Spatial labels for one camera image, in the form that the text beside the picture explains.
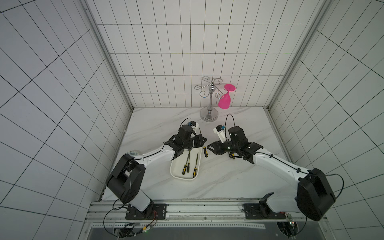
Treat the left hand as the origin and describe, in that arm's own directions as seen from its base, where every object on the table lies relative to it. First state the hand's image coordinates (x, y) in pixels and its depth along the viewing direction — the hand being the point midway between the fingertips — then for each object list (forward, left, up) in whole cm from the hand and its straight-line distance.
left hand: (204, 142), depth 84 cm
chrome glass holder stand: (+32, -2, +15) cm, 35 cm away
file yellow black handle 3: (-5, 0, -1) cm, 6 cm away
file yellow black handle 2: (-12, +5, -12) cm, 17 cm away
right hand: (-4, 0, +2) cm, 4 cm away
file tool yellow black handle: (-10, +12, -13) cm, 20 cm away
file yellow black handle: (-7, +9, -13) cm, 18 cm away
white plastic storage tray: (-8, +16, -12) cm, 22 cm away
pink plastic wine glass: (+32, -15, +3) cm, 35 cm away
